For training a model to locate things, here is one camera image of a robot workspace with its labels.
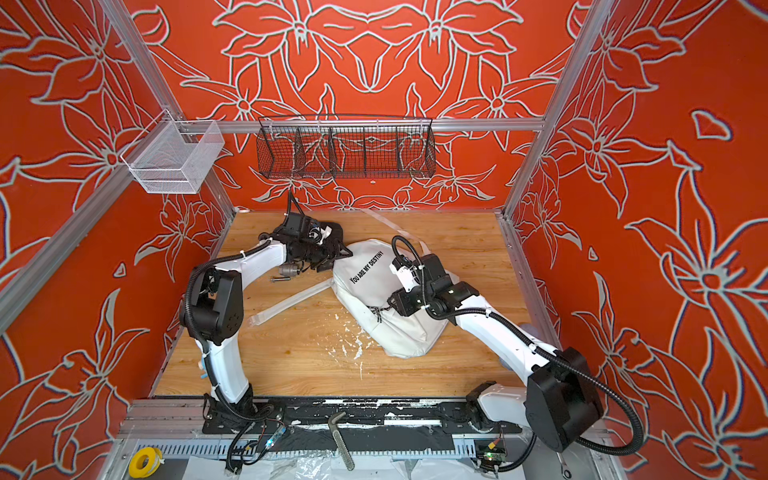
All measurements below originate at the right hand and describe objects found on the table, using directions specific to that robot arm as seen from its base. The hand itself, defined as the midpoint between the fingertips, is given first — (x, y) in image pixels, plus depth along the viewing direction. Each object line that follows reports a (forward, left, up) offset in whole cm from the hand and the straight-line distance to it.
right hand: (395, 293), depth 81 cm
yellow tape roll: (-38, +56, -13) cm, 69 cm away
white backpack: (+8, +10, -7) cm, 14 cm away
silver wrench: (-37, -39, -14) cm, 56 cm away
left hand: (+15, +16, -2) cm, 21 cm away
